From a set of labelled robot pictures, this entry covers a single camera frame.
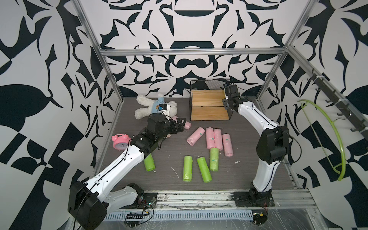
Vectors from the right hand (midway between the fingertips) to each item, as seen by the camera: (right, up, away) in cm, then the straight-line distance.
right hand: (232, 97), depth 93 cm
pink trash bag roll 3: (-9, -26, +1) cm, 28 cm away
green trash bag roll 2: (-29, -41, -11) cm, 51 cm away
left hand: (-34, -12, -18) cm, 40 cm away
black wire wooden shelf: (-16, -2, +4) cm, 17 cm away
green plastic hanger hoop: (+32, -34, -36) cm, 59 cm away
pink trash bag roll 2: (-14, -26, +1) cm, 30 cm away
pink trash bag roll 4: (-4, -30, -1) cm, 31 cm away
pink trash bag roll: (-24, -25, +1) cm, 34 cm away
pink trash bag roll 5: (-29, -18, +9) cm, 35 cm away
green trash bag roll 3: (-20, -42, -12) cm, 48 cm away
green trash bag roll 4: (-14, -36, -9) cm, 40 cm away
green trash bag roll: (-51, -39, -9) cm, 65 cm away
